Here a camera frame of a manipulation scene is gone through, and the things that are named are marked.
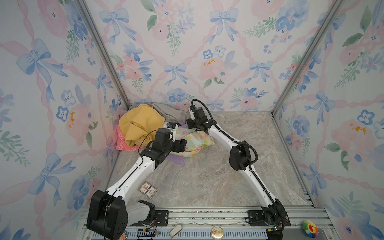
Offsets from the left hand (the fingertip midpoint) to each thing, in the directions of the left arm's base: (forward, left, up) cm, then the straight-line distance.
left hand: (180, 138), depth 83 cm
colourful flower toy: (-40, -63, -17) cm, 76 cm away
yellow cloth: (+13, +26, -3) cm, 29 cm away
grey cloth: (+25, +9, -6) cm, 27 cm away
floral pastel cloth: (+5, -9, -9) cm, 14 cm away
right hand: (+23, -3, -10) cm, 25 cm away
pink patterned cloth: (+7, +41, -18) cm, 45 cm away
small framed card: (-23, +17, -17) cm, 33 cm away
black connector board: (-41, +15, -21) cm, 49 cm away
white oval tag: (-41, 0, -16) cm, 44 cm away
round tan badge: (-41, -19, -18) cm, 49 cm away
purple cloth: (-4, +2, -17) cm, 18 cm away
